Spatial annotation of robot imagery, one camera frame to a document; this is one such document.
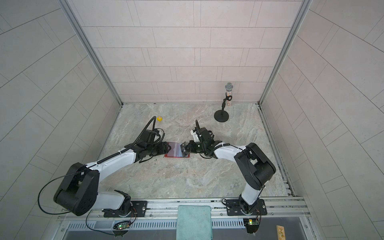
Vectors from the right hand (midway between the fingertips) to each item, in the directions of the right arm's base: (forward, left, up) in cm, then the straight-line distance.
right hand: (184, 149), depth 86 cm
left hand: (+2, +7, 0) cm, 8 cm away
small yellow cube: (+28, +19, -4) cm, 34 cm away
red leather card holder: (+1, +5, -4) cm, 7 cm away
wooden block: (-41, -42, -5) cm, 58 cm away
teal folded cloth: (-35, -4, -5) cm, 35 cm away
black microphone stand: (+28, -27, -5) cm, 39 cm away
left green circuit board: (-34, +27, -2) cm, 43 cm away
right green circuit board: (-37, -31, -8) cm, 49 cm away
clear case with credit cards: (0, +3, -3) cm, 4 cm away
